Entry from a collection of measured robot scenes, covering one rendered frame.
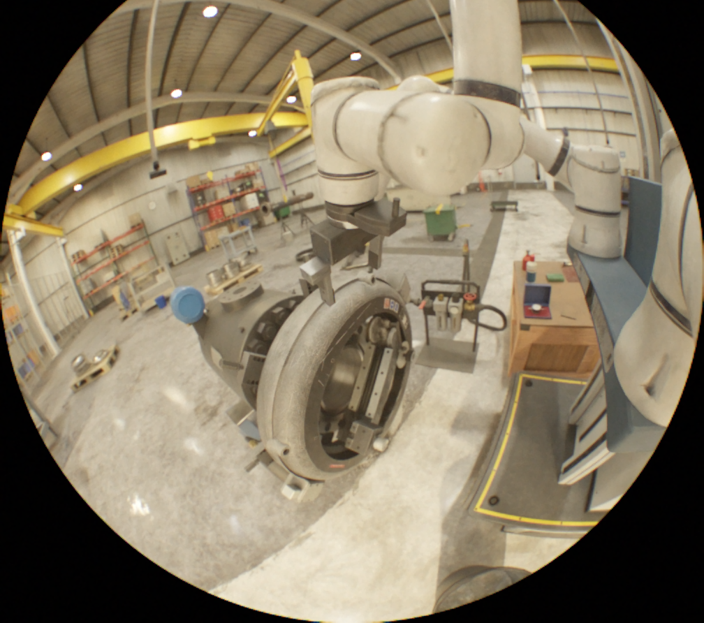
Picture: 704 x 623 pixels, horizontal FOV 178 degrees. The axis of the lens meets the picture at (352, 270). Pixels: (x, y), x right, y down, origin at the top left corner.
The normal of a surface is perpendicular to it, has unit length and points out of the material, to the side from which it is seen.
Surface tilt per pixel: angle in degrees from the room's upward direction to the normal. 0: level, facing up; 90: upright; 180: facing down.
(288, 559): 0
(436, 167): 117
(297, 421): 80
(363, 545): 0
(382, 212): 24
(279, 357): 32
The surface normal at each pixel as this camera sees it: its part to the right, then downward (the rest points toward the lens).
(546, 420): -0.23, -0.90
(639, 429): -0.60, -0.33
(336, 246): 0.72, 0.47
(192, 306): 0.81, 0.03
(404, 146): -0.83, 0.37
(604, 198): -0.65, 0.42
